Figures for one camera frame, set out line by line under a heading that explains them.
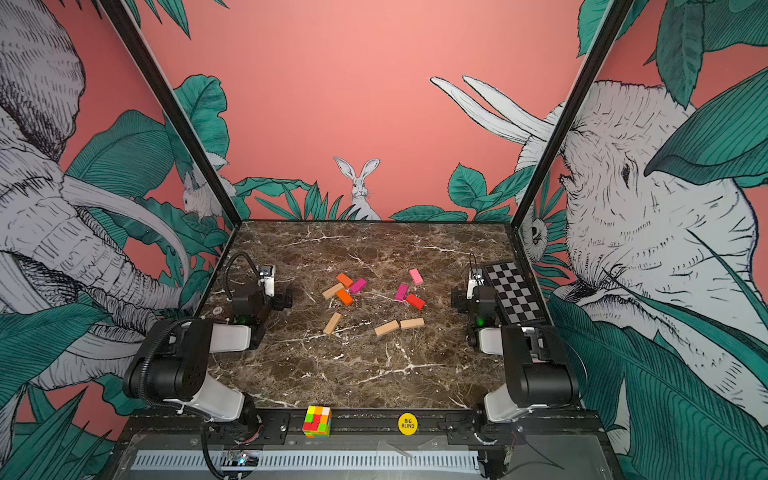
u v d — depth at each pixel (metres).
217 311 0.88
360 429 0.75
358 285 1.01
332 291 1.00
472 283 0.84
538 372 0.45
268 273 0.82
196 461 0.70
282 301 0.86
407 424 0.75
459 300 0.86
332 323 0.92
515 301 0.95
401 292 1.01
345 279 1.04
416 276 1.04
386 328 0.92
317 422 0.71
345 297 0.99
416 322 0.93
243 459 0.70
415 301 0.99
